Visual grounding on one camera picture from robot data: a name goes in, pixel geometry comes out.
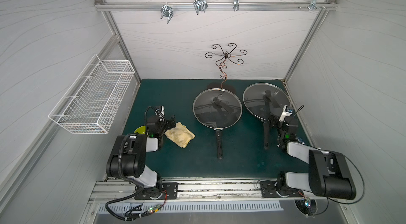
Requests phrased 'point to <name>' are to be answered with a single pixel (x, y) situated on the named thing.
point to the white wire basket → (93, 103)
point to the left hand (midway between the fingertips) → (166, 115)
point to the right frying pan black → (266, 123)
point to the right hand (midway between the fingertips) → (279, 113)
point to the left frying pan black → (218, 133)
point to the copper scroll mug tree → (225, 55)
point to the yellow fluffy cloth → (180, 135)
